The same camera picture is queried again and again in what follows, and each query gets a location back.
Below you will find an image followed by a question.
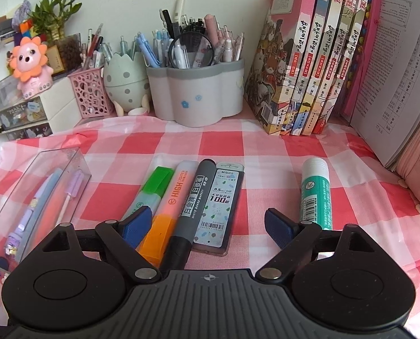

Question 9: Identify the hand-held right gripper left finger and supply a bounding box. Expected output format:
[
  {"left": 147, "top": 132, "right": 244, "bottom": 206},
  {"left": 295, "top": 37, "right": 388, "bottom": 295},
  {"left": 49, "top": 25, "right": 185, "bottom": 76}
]
[{"left": 40, "top": 205, "right": 163, "bottom": 285}]

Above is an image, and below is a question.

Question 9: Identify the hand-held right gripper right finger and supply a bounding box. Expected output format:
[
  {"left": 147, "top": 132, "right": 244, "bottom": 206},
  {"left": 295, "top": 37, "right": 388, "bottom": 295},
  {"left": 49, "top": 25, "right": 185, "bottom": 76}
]
[{"left": 255, "top": 208, "right": 375, "bottom": 283}]

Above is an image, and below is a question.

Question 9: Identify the green highlighter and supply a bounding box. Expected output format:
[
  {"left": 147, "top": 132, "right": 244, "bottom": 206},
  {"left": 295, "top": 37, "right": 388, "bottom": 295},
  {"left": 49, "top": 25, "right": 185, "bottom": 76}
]
[{"left": 120, "top": 166, "right": 175, "bottom": 223}]

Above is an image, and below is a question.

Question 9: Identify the purple cartoon pen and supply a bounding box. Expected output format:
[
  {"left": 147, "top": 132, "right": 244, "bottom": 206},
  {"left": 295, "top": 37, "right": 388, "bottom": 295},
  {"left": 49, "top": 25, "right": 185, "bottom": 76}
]
[{"left": 5, "top": 198, "right": 37, "bottom": 257}]

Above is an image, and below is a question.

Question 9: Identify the orange highlighter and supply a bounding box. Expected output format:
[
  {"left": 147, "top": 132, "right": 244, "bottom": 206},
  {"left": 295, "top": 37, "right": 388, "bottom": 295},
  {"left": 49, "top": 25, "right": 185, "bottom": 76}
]
[{"left": 137, "top": 160, "right": 198, "bottom": 267}]

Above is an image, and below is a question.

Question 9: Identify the white green glue stick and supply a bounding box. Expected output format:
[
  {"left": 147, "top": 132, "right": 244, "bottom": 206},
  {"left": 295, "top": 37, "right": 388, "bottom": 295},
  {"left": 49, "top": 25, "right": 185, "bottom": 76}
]
[{"left": 299, "top": 158, "right": 334, "bottom": 232}]

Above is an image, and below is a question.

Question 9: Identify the pencil lead refill case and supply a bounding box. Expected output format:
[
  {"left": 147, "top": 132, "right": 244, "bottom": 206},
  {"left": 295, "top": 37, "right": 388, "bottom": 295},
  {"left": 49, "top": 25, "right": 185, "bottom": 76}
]
[{"left": 193, "top": 161, "right": 246, "bottom": 257}]

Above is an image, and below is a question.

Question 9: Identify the black whiteboard marker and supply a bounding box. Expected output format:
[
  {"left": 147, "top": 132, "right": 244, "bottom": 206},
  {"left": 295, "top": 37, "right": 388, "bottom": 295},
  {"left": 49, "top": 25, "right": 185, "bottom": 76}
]
[{"left": 159, "top": 159, "right": 216, "bottom": 272}]

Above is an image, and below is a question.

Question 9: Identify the lavender mechanical pencil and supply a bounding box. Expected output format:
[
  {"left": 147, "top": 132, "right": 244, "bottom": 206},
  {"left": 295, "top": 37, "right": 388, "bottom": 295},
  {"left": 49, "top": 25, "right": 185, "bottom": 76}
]
[{"left": 56, "top": 169, "right": 85, "bottom": 227}]

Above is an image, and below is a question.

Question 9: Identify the light blue pen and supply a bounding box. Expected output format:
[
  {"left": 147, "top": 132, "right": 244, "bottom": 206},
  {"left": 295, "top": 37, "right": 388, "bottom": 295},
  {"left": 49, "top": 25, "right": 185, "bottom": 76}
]
[{"left": 19, "top": 168, "right": 64, "bottom": 251}]

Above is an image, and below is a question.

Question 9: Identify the clear plastic organizer box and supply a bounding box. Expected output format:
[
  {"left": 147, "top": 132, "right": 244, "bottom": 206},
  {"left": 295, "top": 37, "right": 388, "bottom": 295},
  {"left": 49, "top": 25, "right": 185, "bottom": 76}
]
[{"left": 0, "top": 146, "right": 92, "bottom": 265}]

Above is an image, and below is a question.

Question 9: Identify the red white checked tablecloth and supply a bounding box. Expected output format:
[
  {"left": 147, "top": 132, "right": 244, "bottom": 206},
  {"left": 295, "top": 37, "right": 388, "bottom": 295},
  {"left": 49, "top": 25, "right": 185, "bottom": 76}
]
[{"left": 0, "top": 115, "right": 420, "bottom": 325}]

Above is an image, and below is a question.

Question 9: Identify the pink perforated pen holder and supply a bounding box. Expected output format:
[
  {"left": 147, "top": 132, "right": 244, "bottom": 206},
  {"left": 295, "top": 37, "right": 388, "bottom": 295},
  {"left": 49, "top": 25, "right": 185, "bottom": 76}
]
[{"left": 68, "top": 66, "right": 116, "bottom": 119}]

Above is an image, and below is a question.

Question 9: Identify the green egg-shaped pen holder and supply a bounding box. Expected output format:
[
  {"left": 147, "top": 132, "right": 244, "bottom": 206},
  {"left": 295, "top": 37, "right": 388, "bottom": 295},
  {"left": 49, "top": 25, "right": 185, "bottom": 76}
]
[{"left": 103, "top": 52, "right": 150, "bottom": 116}]

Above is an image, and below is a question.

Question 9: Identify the white drawer organizer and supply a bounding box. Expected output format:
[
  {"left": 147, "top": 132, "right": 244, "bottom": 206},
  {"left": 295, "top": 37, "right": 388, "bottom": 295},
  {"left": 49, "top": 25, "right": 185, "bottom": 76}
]
[{"left": 0, "top": 76, "right": 85, "bottom": 138}]

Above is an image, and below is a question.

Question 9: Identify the white flower-shaped pen holder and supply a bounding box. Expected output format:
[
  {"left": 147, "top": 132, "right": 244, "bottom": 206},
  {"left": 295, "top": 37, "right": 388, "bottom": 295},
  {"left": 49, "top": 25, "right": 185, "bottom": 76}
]
[{"left": 146, "top": 58, "right": 246, "bottom": 128}]

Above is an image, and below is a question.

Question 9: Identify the pink spine comic book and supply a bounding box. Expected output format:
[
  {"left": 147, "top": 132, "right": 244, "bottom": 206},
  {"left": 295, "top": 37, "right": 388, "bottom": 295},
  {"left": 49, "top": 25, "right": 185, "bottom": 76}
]
[{"left": 243, "top": 0, "right": 320, "bottom": 135}]

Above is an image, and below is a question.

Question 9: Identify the blue spine comic book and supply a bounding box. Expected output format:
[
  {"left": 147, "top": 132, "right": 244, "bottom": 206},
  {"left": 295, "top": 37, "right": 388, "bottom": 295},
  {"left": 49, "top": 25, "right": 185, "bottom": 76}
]
[{"left": 291, "top": 0, "right": 334, "bottom": 136}]

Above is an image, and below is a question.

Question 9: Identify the yellow spine comic book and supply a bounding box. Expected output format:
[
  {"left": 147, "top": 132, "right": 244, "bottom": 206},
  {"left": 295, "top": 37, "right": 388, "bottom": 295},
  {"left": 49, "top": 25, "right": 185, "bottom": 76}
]
[{"left": 302, "top": 0, "right": 345, "bottom": 135}]

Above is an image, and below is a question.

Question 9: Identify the pink folder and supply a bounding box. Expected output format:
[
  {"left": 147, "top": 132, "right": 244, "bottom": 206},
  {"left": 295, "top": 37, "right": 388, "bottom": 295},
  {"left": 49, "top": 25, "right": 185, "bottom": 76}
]
[{"left": 340, "top": 0, "right": 383, "bottom": 124}]

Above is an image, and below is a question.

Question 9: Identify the bunch of grey pens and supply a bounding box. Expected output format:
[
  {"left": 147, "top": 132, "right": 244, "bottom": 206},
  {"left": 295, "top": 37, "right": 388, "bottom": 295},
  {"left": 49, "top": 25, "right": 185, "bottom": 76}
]
[{"left": 119, "top": 35, "right": 142, "bottom": 61}]

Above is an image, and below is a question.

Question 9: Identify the bunch of red black pens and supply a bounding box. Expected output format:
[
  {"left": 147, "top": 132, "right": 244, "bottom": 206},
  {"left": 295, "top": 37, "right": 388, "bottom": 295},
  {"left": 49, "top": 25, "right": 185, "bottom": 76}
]
[{"left": 81, "top": 24, "right": 113, "bottom": 70}]

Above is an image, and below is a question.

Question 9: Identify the glass vase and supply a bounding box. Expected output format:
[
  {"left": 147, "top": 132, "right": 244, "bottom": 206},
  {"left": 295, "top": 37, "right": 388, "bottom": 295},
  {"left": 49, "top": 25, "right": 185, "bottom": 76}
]
[{"left": 47, "top": 33, "right": 82, "bottom": 76}]

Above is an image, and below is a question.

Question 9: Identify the red striped spine comic book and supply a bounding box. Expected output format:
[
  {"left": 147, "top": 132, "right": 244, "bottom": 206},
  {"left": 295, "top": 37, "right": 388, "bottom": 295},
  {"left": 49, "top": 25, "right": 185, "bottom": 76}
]
[{"left": 312, "top": 0, "right": 359, "bottom": 135}]

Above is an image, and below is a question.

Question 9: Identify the black magnifying glass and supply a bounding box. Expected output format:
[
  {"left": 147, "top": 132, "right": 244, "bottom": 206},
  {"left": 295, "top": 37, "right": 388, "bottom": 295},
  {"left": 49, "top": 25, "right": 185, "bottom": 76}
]
[{"left": 168, "top": 32, "right": 215, "bottom": 69}]

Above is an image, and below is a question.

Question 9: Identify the bunch of blue white pens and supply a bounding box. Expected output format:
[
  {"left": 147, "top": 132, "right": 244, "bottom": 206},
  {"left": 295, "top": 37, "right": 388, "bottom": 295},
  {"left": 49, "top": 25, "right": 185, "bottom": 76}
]
[{"left": 136, "top": 0, "right": 246, "bottom": 69}]

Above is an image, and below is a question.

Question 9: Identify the stack of printed papers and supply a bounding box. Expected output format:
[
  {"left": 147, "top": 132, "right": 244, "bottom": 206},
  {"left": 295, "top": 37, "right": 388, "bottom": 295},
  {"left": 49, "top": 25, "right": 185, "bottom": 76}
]
[{"left": 349, "top": 0, "right": 420, "bottom": 168}]

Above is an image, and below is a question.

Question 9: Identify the pink lion toy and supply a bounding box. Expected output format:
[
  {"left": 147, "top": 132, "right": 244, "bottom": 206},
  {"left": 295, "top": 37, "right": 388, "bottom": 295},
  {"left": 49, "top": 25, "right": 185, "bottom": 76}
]
[{"left": 8, "top": 36, "right": 53, "bottom": 99}]

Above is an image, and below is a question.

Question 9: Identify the white spine comic book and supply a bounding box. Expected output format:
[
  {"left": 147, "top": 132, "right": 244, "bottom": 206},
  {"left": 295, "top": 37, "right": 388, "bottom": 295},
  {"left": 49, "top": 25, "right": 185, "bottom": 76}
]
[{"left": 323, "top": 0, "right": 369, "bottom": 128}]

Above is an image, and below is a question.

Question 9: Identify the colourful puzzle cube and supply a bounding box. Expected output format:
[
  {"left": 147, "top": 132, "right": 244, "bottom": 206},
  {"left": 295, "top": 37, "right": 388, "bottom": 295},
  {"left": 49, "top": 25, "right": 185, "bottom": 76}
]
[{"left": 19, "top": 19, "right": 43, "bottom": 40}]

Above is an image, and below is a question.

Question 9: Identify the green bamboo plant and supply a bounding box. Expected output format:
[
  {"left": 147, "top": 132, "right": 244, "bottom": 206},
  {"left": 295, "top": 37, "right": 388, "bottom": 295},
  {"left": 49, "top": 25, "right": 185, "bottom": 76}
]
[{"left": 28, "top": 0, "right": 82, "bottom": 41}]

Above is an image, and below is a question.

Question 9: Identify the purple pouch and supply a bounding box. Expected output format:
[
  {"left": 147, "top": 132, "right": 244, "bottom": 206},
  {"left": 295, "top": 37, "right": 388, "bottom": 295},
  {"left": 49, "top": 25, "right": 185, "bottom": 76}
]
[{"left": 12, "top": 0, "right": 32, "bottom": 25}]

